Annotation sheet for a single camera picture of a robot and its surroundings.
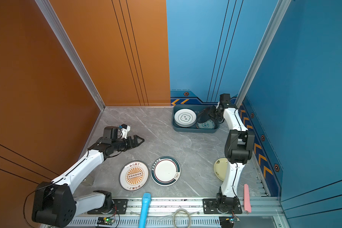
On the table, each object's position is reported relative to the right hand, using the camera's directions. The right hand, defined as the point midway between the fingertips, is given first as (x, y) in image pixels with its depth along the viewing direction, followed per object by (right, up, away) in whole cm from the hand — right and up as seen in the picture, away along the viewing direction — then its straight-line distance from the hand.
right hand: (209, 113), depth 98 cm
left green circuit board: (-59, -55, -27) cm, 85 cm away
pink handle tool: (+15, -47, -23) cm, 54 cm away
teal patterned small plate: (+2, -8, +9) cm, 12 cm away
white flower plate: (-16, -3, +11) cm, 19 cm away
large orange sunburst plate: (-48, -38, -14) cm, 63 cm away
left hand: (-45, -17, -14) cm, 50 cm away
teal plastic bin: (-10, -12, +6) cm, 17 cm away
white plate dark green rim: (-29, -35, -13) cm, 48 cm away
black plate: (-2, 0, +6) cm, 6 cm away
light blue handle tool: (-39, -46, -25) cm, 65 cm away
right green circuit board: (+2, -55, -28) cm, 62 cm away
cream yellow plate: (+5, -35, -9) cm, 37 cm away
